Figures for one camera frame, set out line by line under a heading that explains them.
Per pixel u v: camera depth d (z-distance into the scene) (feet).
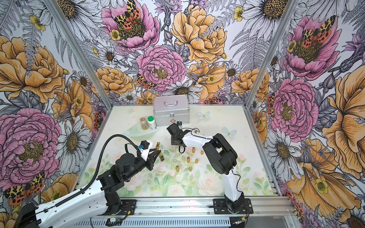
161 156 2.88
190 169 2.82
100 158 1.98
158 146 2.38
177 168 2.80
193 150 3.06
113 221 2.40
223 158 1.70
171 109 3.42
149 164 2.16
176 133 2.50
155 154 2.40
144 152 2.08
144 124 3.45
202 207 2.51
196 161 2.92
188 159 2.91
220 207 2.40
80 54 2.93
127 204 2.46
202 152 3.06
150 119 3.32
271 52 2.93
